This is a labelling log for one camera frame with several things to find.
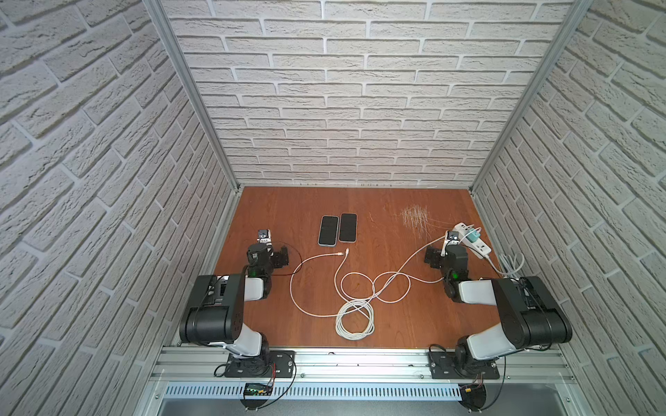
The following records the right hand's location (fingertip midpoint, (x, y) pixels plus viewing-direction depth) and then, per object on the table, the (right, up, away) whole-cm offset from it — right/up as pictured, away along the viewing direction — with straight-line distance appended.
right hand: (436, 245), depth 95 cm
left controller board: (-59, -38, -23) cm, 74 cm away
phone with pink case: (-33, +6, +9) cm, 35 cm away
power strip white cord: (+29, -9, 0) cm, 31 cm away
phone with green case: (-41, +4, +9) cm, 42 cm away
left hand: (-64, +1, 0) cm, 64 cm away
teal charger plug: (+14, +3, 0) cm, 15 cm away
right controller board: (+1, -39, -24) cm, 46 cm away
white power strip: (+17, -1, +2) cm, 17 cm away
